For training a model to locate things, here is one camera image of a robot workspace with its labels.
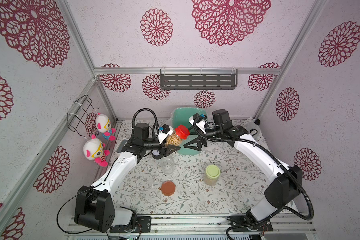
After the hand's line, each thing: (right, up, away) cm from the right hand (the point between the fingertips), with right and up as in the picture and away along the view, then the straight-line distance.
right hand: (184, 138), depth 70 cm
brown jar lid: (-9, -29, +14) cm, 33 cm away
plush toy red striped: (-48, -7, +9) cm, 49 cm away
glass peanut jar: (-10, -18, +25) cm, 33 cm away
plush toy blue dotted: (-50, +7, +24) cm, 56 cm away
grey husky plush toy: (+42, +7, +20) cm, 47 cm away
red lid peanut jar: (-4, 0, -2) cm, 5 cm away
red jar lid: (-1, +3, -4) cm, 5 cm away
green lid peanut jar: (+15, -19, +8) cm, 25 cm away
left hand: (-4, -3, +6) cm, 8 cm away
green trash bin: (-2, +13, +22) cm, 26 cm away
